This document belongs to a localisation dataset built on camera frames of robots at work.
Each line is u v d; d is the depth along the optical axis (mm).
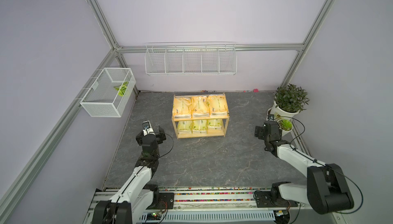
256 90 1248
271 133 691
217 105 801
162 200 728
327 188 418
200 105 808
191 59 990
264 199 743
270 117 784
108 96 824
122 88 808
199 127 938
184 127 941
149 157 644
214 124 959
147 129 703
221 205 732
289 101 915
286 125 890
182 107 782
